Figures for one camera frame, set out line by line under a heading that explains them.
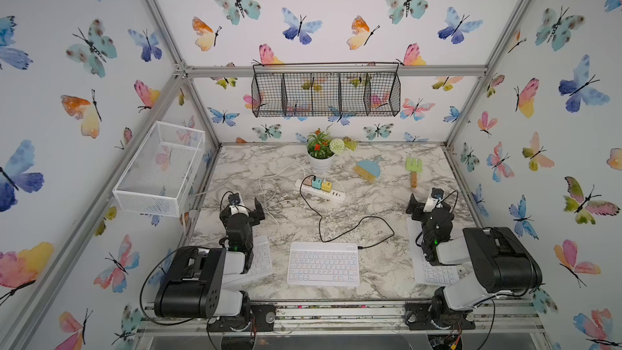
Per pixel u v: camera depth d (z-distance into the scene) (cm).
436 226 69
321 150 99
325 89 98
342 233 91
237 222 77
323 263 84
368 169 110
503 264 46
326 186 98
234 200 73
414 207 84
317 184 99
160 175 88
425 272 82
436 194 77
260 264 84
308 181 98
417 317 74
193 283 44
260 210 84
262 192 104
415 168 111
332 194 101
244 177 108
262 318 73
